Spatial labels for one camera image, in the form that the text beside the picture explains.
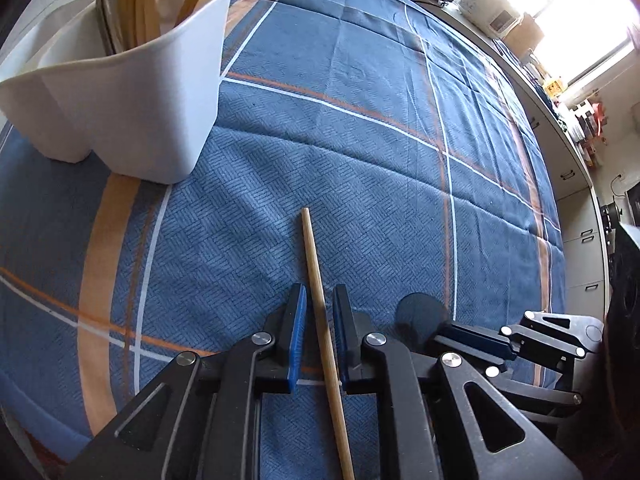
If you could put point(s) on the wooden cutting board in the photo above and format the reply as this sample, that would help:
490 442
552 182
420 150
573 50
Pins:
530 32

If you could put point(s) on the white electric pressure cooker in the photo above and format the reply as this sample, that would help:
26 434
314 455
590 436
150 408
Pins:
492 12

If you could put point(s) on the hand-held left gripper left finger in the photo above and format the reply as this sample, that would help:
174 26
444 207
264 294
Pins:
299 335

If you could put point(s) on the cluttered dish rack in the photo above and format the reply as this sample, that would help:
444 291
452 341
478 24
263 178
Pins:
590 120

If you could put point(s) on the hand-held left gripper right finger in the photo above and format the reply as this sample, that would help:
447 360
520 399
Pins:
342 332

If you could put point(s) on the blue plaid tablecloth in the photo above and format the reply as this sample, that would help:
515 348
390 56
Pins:
350 135

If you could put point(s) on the small yellow container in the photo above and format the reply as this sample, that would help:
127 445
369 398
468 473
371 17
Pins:
552 87

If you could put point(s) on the white plastic utensil holder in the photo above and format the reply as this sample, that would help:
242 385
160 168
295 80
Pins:
150 110

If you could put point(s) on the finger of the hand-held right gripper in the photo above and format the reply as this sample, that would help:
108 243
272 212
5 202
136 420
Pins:
550 335
475 342

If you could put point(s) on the white kitchen cabinet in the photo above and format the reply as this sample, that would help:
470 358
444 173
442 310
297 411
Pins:
580 240

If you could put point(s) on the light round wooden chopstick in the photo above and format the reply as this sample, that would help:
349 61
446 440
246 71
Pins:
320 300

